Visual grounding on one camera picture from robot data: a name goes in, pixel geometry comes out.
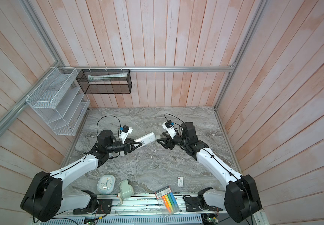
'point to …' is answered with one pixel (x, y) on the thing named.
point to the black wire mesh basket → (105, 81)
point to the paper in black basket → (91, 77)
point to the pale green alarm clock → (106, 183)
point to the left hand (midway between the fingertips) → (140, 146)
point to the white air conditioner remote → (146, 139)
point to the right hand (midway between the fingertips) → (161, 136)
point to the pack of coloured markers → (167, 201)
